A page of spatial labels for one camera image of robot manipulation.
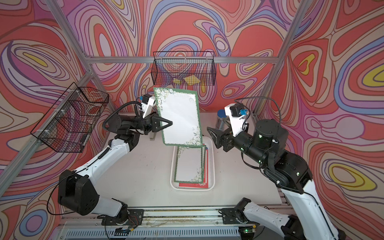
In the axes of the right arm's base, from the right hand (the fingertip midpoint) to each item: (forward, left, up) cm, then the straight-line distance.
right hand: (216, 128), depth 52 cm
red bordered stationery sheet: (-5, +5, -46) cm, 46 cm away
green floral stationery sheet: (+8, +11, -44) cm, 46 cm away
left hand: (+3, +17, -4) cm, 17 cm away
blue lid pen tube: (+32, -10, -26) cm, 42 cm away
